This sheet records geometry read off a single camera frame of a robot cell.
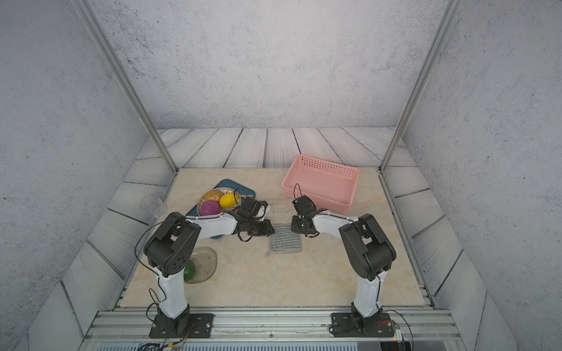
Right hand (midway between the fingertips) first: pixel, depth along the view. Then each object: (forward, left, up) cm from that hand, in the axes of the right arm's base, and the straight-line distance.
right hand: (298, 225), depth 97 cm
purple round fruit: (+5, +39, +6) cm, 39 cm away
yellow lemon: (+11, +33, +4) cm, 35 cm away
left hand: (-3, +9, 0) cm, 10 cm away
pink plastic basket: (+26, -16, -4) cm, 31 cm away
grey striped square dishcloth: (-7, +6, +1) cm, 10 cm away
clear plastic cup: (+9, +67, +4) cm, 68 cm away
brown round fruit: (+13, +39, +6) cm, 41 cm away
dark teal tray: (+19, +26, 0) cm, 32 cm away
